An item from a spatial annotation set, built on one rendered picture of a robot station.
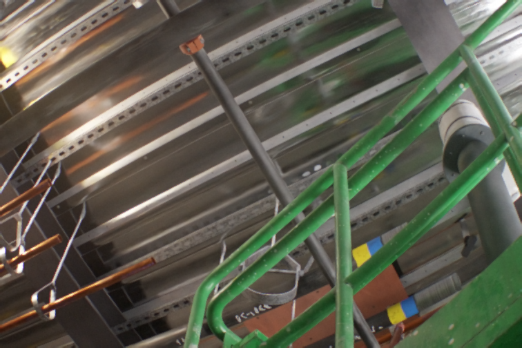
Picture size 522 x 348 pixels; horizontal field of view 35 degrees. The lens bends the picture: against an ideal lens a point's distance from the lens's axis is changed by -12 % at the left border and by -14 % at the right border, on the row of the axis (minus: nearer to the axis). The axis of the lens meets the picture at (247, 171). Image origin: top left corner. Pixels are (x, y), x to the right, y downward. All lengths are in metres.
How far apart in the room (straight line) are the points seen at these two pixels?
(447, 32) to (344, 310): 1.70
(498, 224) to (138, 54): 1.19
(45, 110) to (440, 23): 1.41
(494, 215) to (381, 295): 1.93
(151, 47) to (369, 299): 1.70
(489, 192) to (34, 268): 2.20
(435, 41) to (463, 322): 1.99
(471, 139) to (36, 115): 1.28
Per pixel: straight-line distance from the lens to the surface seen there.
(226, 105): 2.69
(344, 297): 1.74
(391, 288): 3.82
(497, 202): 2.00
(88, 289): 3.04
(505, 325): 1.24
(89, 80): 2.63
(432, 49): 3.22
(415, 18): 3.18
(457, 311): 1.37
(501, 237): 1.86
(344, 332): 1.63
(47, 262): 3.68
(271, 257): 2.42
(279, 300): 2.95
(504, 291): 1.30
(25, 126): 2.74
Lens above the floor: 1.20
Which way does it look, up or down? 66 degrees up
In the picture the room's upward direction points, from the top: 9 degrees clockwise
